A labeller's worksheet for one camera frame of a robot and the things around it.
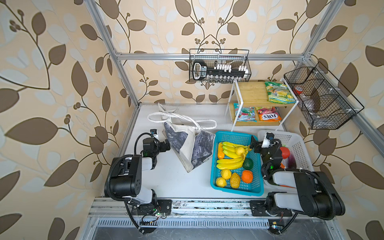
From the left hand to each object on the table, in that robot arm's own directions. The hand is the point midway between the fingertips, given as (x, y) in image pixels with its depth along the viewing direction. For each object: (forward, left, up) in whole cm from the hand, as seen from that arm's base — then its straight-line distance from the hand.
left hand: (163, 138), depth 94 cm
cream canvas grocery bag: (-14, -20, +16) cm, 29 cm away
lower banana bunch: (-14, -42, -3) cm, 44 cm away
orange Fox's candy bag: (+12, -65, +13) cm, 68 cm away
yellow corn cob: (-24, -43, -1) cm, 49 cm away
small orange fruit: (-9, -37, -2) cm, 38 cm away
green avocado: (-15, -51, 0) cm, 53 cm away
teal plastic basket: (-28, -53, +1) cm, 60 cm away
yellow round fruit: (-25, -35, -1) cm, 43 cm away
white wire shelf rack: (+5, -48, +27) cm, 55 cm away
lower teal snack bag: (+10, -50, +14) cm, 53 cm away
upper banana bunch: (-7, -45, 0) cm, 46 cm away
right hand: (-2, -60, +6) cm, 60 cm away
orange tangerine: (-22, -50, 0) cm, 54 cm away
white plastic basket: (-1, -81, 0) cm, 81 cm away
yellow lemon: (-21, -39, -1) cm, 44 cm away
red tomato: (-7, -75, +1) cm, 75 cm away
